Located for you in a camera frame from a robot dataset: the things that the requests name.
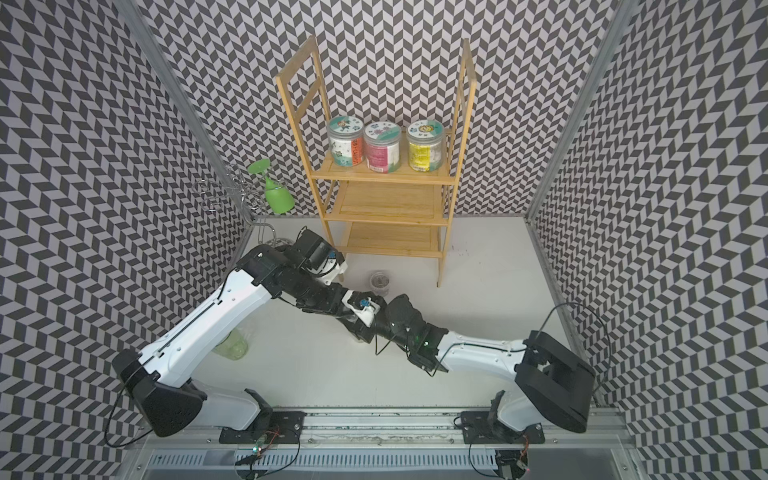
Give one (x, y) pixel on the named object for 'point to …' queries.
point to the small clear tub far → (380, 282)
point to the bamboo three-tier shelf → (372, 210)
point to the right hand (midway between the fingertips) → (348, 307)
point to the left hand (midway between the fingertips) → (340, 315)
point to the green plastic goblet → (279, 198)
